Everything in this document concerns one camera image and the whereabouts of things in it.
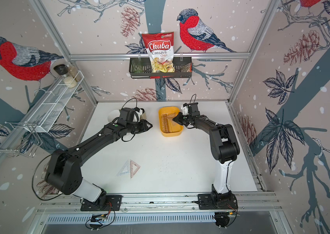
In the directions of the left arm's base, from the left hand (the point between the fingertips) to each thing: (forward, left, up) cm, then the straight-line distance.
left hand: (153, 123), depth 84 cm
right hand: (+11, -11, -9) cm, 18 cm away
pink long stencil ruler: (+13, -6, -18) cm, 24 cm away
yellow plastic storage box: (+7, -14, -18) cm, 24 cm away
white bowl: (+9, +27, -3) cm, 29 cm away
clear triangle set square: (-21, +17, -19) cm, 33 cm away
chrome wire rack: (-23, +51, +8) cm, 57 cm away
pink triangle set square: (+15, -10, -13) cm, 22 cm away
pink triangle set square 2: (-23, +12, -18) cm, 32 cm away
